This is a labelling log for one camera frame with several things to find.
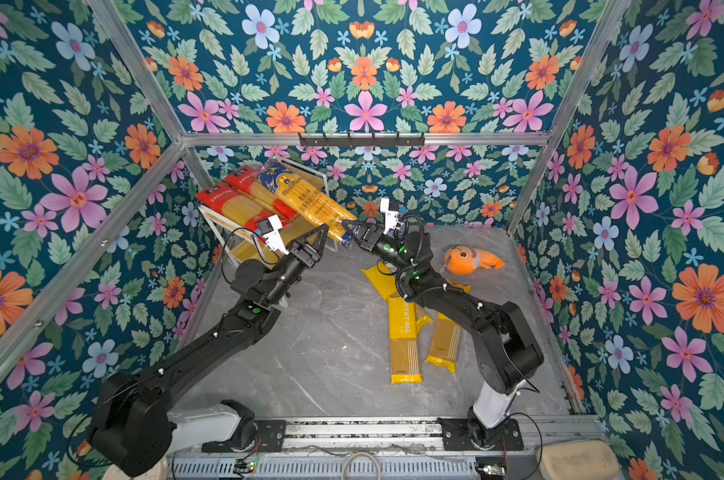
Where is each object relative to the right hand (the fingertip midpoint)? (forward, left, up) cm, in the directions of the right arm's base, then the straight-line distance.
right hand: (345, 223), depth 69 cm
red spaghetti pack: (+10, +30, -2) cm, 31 cm away
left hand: (-3, +3, +3) cm, 6 cm away
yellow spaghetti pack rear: (+11, -8, -37) cm, 39 cm away
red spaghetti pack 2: (+19, +30, -2) cm, 35 cm away
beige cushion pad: (-43, -53, -34) cm, 76 cm away
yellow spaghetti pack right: (-15, -27, -36) cm, 47 cm away
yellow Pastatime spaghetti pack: (-15, -15, -35) cm, 41 cm away
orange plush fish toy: (+12, -35, -29) cm, 47 cm away
